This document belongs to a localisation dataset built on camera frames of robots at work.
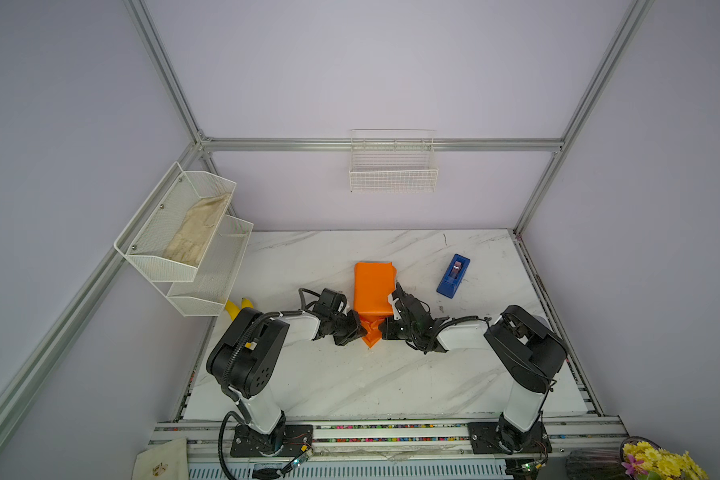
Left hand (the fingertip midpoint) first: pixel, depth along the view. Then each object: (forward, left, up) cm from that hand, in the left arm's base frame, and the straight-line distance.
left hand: (367, 332), depth 91 cm
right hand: (+2, -3, 0) cm, 3 cm away
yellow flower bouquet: (-35, -49, +23) cm, 64 cm away
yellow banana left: (+6, +43, +3) cm, 43 cm away
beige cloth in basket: (+20, +47, +28) cm, 58 cm away
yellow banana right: (+9, +40, +2) cm, 41 cm away
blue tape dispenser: (+19, -29, +4) cm, 35 cm away
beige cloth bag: (-33, +48, -1) cm, 58 cm away
